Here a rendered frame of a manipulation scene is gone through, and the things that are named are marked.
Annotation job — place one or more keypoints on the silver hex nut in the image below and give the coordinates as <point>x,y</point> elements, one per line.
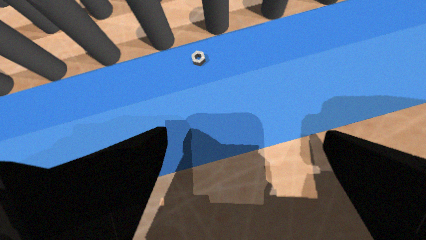
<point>197,54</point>

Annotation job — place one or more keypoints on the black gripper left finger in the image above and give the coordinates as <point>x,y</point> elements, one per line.
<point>100,196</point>

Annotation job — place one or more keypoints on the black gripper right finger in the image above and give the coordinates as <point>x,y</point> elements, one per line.
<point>386,186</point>

